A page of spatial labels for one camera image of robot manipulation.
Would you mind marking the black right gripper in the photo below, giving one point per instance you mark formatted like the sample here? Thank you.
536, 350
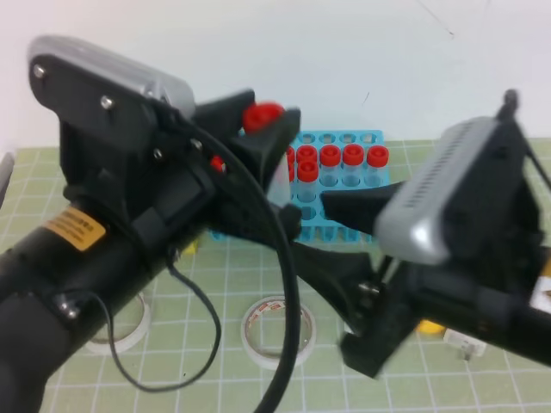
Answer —
381, 317

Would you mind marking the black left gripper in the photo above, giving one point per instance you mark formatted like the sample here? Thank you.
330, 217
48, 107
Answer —
144, 173

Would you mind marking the clear tube red cap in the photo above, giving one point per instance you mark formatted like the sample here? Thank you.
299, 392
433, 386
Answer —
257, 119

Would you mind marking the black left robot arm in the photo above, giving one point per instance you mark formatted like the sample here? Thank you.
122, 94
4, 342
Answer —
55, 298

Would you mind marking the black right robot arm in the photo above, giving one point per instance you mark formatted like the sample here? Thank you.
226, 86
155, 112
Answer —
487, 298

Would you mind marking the racked tube row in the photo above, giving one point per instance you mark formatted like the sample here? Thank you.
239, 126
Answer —
307, 173
352, 164
329, 158
291, 172
306, 153
290, 155
377, 159

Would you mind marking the blue test tube rack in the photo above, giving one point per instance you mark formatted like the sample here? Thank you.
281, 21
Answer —
313, 221

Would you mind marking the yellow rubber duck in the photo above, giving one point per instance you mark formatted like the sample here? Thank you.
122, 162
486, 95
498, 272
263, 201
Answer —
427, 327

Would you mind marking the yellow foam cube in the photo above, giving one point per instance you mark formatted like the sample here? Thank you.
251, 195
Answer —
192, 248

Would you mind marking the centre white tape roll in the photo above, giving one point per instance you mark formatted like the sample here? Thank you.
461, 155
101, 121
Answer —
262, 331

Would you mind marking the white tape roll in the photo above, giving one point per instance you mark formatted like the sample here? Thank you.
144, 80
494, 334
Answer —
130, 327
262, 331

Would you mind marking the white power adapter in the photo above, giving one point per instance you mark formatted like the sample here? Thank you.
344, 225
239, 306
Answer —
467, 346

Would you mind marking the grey table edge strip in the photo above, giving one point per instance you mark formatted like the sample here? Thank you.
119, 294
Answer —
6, 169

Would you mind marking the left white tape roll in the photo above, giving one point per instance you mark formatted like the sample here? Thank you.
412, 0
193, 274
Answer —
130, 327

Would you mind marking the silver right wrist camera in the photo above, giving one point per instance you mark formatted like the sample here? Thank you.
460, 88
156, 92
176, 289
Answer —
410, 226

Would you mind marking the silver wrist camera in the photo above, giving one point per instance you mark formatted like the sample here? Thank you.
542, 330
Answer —
131, 74
410, 226

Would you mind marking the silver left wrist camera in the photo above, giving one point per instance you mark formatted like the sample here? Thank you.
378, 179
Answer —
131, 74

